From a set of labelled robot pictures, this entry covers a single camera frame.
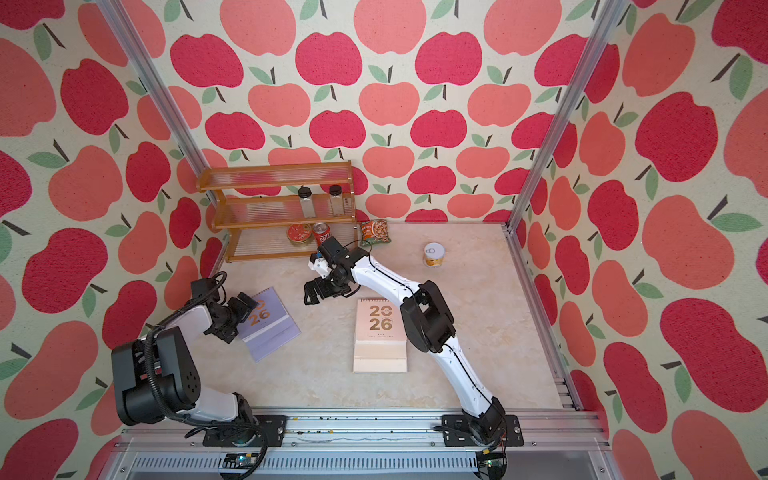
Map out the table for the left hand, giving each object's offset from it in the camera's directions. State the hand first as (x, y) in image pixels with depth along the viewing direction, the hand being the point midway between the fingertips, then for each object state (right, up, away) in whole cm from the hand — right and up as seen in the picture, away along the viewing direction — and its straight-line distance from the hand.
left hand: (250, 315), depth 92 cm
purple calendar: (+5, -4, 0) cm, 7 cm away
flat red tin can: (+9, +27, +20) cm, 35 cm away
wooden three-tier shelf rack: (0, +37, +26) cm, 45 cm away
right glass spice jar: (+26, +38, +6) cm, 46 cm away
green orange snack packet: (+39, +28, +24) cm, 54 cm away
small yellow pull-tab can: (+60, +19, +12) cm, 64 cm away
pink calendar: (+41, -6, -9) cm, 42 cm away
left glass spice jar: (+16, +39, +3) cm, 42 cm away
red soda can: (+20, +27, +12) cm, 35 cm away
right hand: (+21, +5, -1) cm, 22 cm away
